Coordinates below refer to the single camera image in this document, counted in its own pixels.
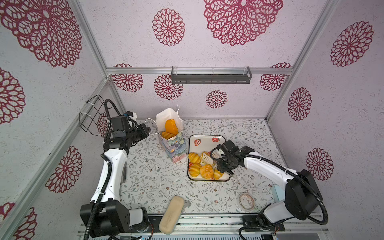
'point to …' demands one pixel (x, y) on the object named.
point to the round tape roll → (246, 202)
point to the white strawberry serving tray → (198, 143)
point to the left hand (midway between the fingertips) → (150, 131)
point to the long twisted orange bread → (171, 127)
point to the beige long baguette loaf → (171, 215)
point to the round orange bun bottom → (206, 171)
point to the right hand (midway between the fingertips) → (220, 165)
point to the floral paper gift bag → (174, 148)
